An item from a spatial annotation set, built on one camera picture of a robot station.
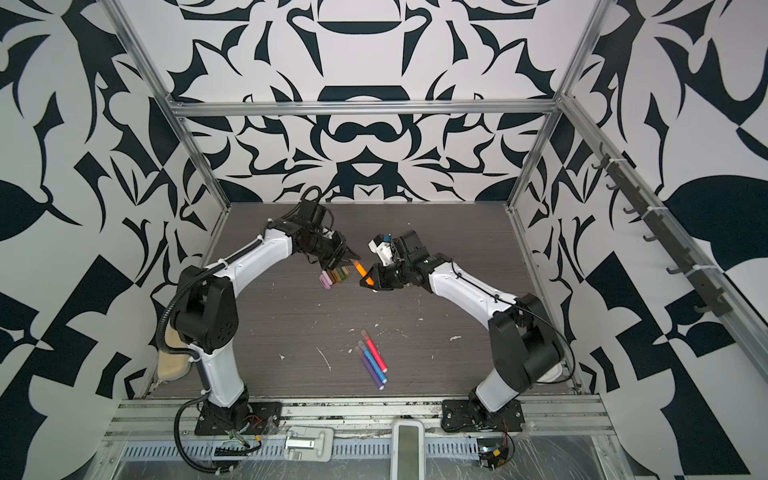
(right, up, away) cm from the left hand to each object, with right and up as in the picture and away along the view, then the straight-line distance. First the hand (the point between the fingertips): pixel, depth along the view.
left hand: (361, 250), depth 86 cm
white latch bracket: (-11, -43, -17) cm, 48 cm away
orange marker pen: (+1, -6, -4) cm, 7 cm away
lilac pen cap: (-13, -11, +12) cm, 21 cm away
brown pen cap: (-11, -9, +13) cm, 19 cm away
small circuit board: (+32, -48, -16) cm, 59 cm away
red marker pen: (+4, -28, -2) cm, 28 cm away
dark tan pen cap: (-9, -9, +13) cm, 18 cm away
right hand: (+1, -9, -5) cm, 10 cm away
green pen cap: (-7, -9, +13) cm, 17 cm away
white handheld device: (+12, -43, -20) cm, 49 cm away
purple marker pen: (+2, -31, -5) cm, 32 cm away
